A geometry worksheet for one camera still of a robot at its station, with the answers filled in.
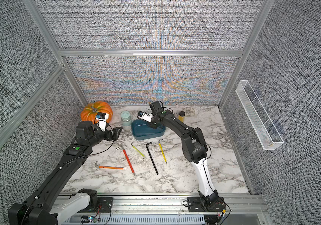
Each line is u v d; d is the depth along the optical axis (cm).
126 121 103
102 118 65
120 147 96
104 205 73
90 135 60
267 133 65
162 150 95
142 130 106
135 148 95
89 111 100
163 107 83
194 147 57
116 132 70
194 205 73
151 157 90
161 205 75
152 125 88
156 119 73
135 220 70
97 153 55
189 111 117
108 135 68
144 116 86
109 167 87
